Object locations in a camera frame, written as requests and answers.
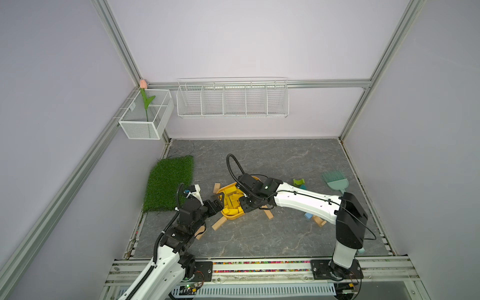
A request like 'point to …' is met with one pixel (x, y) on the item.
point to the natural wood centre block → (269, 214)
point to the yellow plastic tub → (229, 197)
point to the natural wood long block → (219, 223)
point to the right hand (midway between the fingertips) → (243, 203)
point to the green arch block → (299, 182)
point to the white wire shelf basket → (230, 97)
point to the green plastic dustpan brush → (335, 180)
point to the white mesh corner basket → (139, 123)
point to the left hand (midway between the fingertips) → (218, 198)
